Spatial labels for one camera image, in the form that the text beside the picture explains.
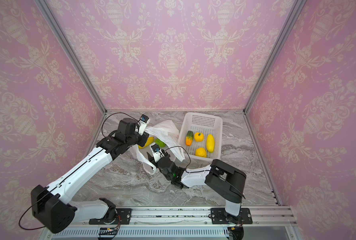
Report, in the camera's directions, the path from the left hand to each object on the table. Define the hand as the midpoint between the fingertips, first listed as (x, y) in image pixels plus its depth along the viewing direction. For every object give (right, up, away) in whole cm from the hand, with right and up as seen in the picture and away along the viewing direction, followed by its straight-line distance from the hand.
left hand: (146, 132), depth 79 cm
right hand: (+3, -10, +2) cm, 10 cm away
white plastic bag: (+10, -2, +4) cm, 10 cm away
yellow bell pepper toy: (+30, -4, +19) cm, 36 cm away
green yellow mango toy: (+24, -5, +20) cm, 32 cm away
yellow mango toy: (+37, -8, +18) cm, 42 cm away
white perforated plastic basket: (+37, +5, +30) cm, 48 cm away
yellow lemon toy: (+30, -13, +10) cm, 34 cm away
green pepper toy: (+8, -6, -2) cm, 10 cm away
